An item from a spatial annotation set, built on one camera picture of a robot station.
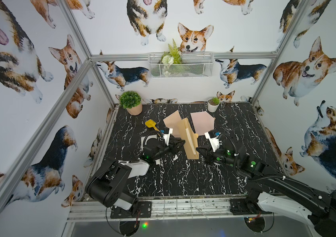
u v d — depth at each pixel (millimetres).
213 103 1101
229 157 596
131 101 1029
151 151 664
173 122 1030
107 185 441
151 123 1066
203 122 1082
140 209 731
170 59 818
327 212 400
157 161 902
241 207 730
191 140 738
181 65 873
